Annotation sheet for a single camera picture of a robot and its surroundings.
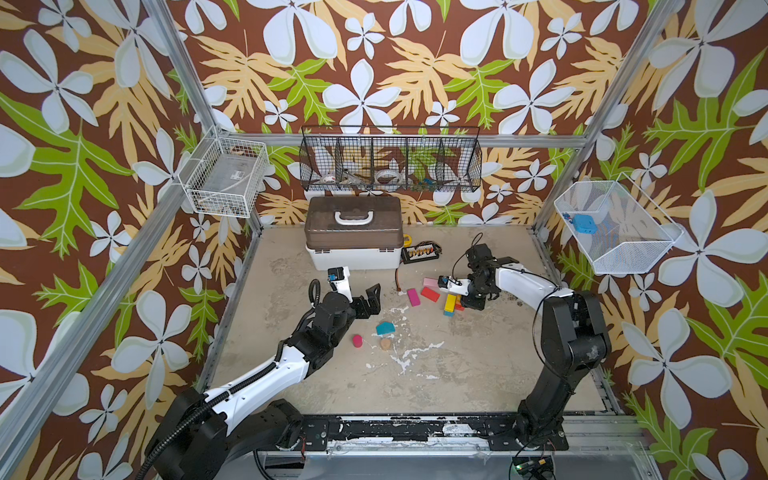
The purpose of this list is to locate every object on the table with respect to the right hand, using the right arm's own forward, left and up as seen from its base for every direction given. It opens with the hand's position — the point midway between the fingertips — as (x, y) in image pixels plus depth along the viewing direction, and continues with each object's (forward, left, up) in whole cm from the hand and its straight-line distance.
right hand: (466, 294), depth 96 cm
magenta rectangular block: (+2, +17, -5) cm, 18 cm away
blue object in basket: (+10, -32, +21) cm, 40 cm away
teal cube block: (-6, +6, -3) cm, 9 cm away
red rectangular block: (+3, +11, -4) cm, 12 cm away
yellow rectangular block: (-4, +6, +1) cm, 7 cm away
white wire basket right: (+5, -39, +23) cm, 45 cm away
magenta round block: (-14, +35, -3) cm, 38 cm away
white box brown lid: (+12, +36, +17) cm, 42 cm away
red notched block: (-4, +3, -2) cm, 5 cm away
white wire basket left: (+22, +74, +31) cm, 83 cm away
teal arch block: (-10, +27, -4) cm, 29 cm away
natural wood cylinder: (-15, +27, -2) cm, 31 cm away
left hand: (-6, +32, +16) cm, 37 cm away
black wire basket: (+37, +24, +27) cm, 52 cm away
